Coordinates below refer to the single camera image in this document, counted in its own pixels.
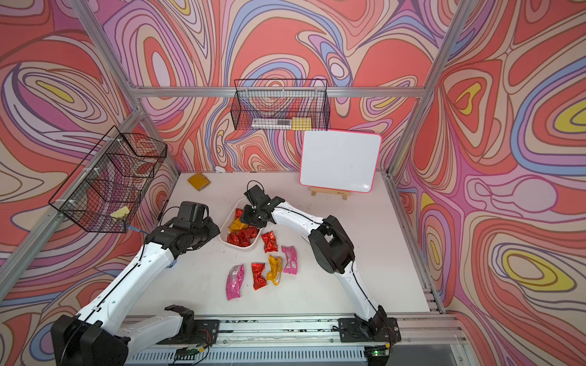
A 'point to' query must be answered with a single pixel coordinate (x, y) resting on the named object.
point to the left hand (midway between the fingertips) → (219, 228)
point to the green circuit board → (187, 351)
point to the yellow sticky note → (120, 213)
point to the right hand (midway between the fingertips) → (245, 225)
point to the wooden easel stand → (344, 194)
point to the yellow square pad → (199, 181)
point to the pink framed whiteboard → (339, 160)
